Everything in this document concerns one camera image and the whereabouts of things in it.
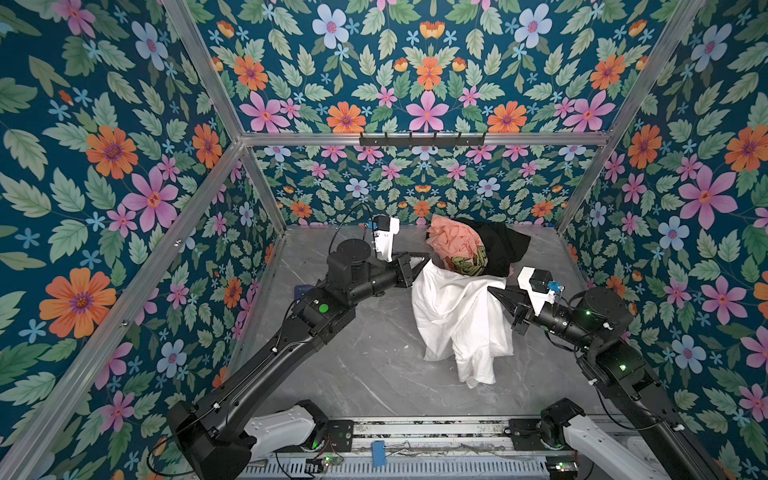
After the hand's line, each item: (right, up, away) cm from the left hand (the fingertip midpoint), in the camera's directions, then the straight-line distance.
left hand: (437, 253), depth 58 cm
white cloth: (+5, -14, +8) cm, 17 cm away
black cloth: (+28, +3, +48) cm, 55 cm away
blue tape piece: (-13, -50, +14) cm, 54 cm away
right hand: (+12, -6, +1) cm, 13 cm away
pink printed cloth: (+13, +3, +46) cm, 48 cm away
